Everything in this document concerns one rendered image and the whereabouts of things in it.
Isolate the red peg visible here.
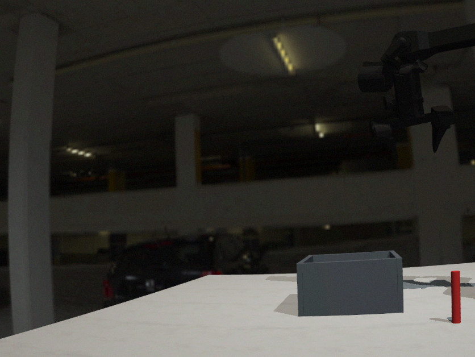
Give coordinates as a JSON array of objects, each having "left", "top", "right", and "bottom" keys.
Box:
[{"left": 451, "top": 271, "right": 461, "bottom": 324}]

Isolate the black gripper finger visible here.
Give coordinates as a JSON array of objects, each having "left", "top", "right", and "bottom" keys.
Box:
[
  {"left": 431, "top": 121, "right": 451, "bottom": 153},
  {"left": 380, "top": 135, "right": 398, "bottom": 161}
]

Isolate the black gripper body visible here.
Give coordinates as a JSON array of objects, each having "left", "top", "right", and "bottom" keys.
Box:
[{"left": 369, "top": 91, "right": 456, "bottom": 140}]

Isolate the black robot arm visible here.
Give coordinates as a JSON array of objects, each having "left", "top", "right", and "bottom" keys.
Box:
[{"left": 357, "top": 23, "right": 475, "bottom": 96}]

